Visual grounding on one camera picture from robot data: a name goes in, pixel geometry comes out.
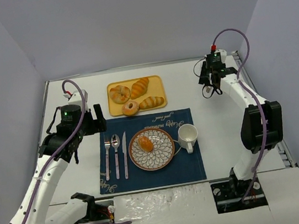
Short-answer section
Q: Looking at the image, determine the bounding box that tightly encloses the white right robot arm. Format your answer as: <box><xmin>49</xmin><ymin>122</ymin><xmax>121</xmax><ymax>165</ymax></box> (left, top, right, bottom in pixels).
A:
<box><xmin>199</xmin><ymin>51</ymin><xmax>284</xmax><ymax>181</ymax></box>

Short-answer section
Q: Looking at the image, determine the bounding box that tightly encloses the glazed donut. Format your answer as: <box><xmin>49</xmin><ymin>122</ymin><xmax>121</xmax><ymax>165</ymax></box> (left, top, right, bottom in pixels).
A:
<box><xmin>121</xmin><ymin>100</ymin><xmax>140</xmax><ymax>116</ymax></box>

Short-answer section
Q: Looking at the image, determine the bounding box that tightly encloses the fork with pink handle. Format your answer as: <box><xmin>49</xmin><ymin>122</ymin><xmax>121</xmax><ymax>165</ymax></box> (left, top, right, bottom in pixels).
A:
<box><xmin>103</xmin><ymin>135</ymin><xmax>111</xmax><ymax>181</ymax></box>

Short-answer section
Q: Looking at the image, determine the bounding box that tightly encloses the large striped croissant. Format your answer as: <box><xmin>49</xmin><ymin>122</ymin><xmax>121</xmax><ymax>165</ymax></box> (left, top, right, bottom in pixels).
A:
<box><xmin>131</xmin><ymin>77</ymin><xmax>149</xmax><ymax>99</ymax></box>

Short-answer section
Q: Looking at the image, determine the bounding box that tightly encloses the small striped croissant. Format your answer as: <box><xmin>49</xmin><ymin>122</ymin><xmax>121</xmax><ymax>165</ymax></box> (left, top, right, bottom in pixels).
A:
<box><xmin>139</xmin><ymin>96</ymin><xmax>165</xmax><ymax>110</ymax></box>

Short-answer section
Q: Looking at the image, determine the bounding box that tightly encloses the white mug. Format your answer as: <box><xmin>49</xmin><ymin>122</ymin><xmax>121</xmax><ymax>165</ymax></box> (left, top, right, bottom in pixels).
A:
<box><xmin>178</xmin><ymin>124</ymin><xmax>199</xmax><ymax>154</ymax></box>

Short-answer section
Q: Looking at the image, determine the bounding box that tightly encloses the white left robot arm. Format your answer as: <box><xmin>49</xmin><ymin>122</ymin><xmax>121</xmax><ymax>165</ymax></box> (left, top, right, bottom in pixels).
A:
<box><xmin>9</xmin><ymin>104</ymin><xmax>107</xmax><ymax>224</ymax></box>

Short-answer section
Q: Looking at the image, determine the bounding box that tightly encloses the small oval bun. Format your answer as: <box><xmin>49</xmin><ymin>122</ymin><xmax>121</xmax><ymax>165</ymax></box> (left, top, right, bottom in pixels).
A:
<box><xmin>137</xmin><ymin>136</ymin><xmax>153</xmax><ymax>152</ymax></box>

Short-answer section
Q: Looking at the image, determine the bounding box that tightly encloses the yellow tray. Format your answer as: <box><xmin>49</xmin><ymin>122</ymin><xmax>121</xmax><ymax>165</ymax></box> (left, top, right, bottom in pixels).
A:
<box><xmin>106</xmin><ymin>75</ymin><xmax>168</xmax><ymax>117</ymax></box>

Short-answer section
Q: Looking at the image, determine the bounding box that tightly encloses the blue placemat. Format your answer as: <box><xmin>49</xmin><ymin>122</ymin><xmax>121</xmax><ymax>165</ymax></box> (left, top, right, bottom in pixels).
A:
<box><xmin>100</xmin><ymin>108</ymin><xmax>207</xmax><ymax>195</ymax></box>

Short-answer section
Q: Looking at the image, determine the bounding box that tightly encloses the spoon with pink handle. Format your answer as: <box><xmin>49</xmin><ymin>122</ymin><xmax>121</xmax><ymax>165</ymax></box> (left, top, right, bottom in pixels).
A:
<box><xmin>110</xmin><ymin>134</ymin><xmax>120</xmax><ymax>179</ymax></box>

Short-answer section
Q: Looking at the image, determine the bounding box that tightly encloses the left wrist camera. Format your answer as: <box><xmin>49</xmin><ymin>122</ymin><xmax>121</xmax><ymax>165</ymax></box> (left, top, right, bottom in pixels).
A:
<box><xmin>63</xmin><ymin>89</ymin><xmax>88</xmax><ymax>105</ymax></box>

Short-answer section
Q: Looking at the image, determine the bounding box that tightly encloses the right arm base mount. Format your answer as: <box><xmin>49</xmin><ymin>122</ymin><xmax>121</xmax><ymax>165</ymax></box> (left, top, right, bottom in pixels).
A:
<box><xmin>210</xmin><ymin>178</ymin><xmax>268</xmax><ymax>214</ymax></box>

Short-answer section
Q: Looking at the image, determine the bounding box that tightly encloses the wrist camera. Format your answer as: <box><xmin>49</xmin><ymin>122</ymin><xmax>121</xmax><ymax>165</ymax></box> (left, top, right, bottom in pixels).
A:
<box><xmin>63</xmin><ymin>89</ymin><xmax>88</xmax><ymax>105</ymax></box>
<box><xmin>215</xmin><ymin>49</ymin><xmax>227</xmax><ymax>63</ymax></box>

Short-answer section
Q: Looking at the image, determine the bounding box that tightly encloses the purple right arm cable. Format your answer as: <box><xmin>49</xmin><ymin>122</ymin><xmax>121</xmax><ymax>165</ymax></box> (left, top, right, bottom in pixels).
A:
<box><xmin>209</xmin><ymin>25</ymin><xmax>280</xmax><ymax>205</ymax></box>

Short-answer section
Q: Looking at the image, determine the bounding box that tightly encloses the knife with pink handle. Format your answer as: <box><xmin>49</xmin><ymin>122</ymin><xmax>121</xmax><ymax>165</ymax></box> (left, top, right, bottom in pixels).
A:
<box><xmin>122</xmin><ymin>132</ymin><xmax>129</xmax><ymax>179</ymax></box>

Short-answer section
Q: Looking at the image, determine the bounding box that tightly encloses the patterned ceramic plate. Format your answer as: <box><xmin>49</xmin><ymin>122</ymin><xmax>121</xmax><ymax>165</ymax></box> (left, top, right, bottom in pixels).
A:
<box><xmin>128</xmin><ymin>128</ymin><xmax>175</xmax><ymax>171</ymax></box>

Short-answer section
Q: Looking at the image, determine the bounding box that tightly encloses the twisted round bread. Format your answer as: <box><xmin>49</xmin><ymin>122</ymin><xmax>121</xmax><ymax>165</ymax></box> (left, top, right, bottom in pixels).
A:
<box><xmin>109</xmin><ymin>85</ymin><xmax>131</xmax><ymax>104</ymax></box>

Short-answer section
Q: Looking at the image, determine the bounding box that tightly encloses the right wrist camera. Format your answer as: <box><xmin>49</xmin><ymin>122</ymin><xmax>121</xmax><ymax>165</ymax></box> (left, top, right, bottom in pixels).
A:
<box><xmin>215</xmin><ymin>49</ymin><xmax>227</xmax><ymax>63</ymax></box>

